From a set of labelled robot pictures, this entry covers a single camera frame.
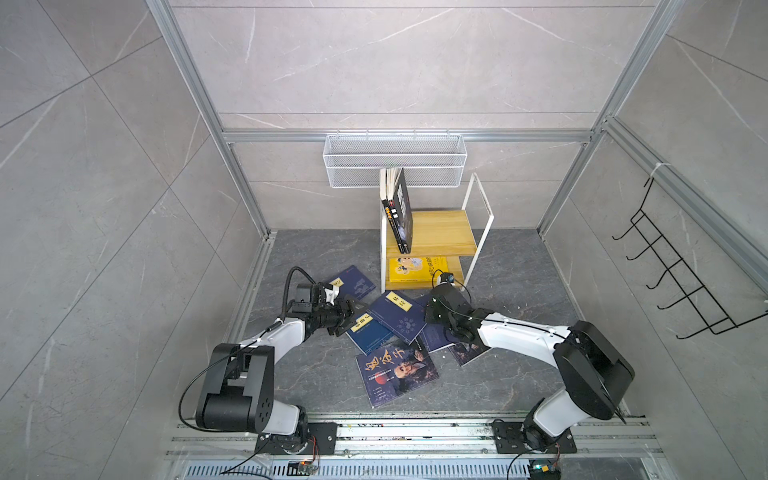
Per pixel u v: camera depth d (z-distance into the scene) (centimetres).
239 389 43
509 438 73
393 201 72
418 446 73
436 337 88
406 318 93
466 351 88
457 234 93
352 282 104
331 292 85
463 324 66
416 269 103
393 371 84
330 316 78
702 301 64
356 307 78
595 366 46
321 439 73
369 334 91
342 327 80
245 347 47
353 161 96
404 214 82
